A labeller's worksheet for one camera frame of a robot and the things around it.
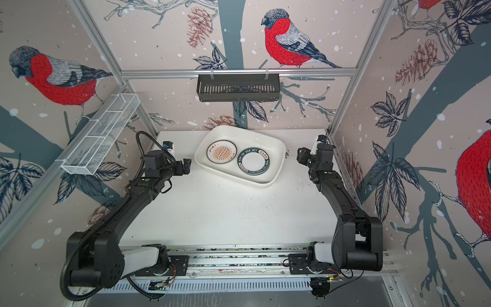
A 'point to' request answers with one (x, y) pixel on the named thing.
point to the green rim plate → (253, 161)
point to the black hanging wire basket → (238, 87)
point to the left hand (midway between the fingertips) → (179, 159)
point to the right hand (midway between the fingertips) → (302, 151)
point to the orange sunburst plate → (221, 151)
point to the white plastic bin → (273, 146)
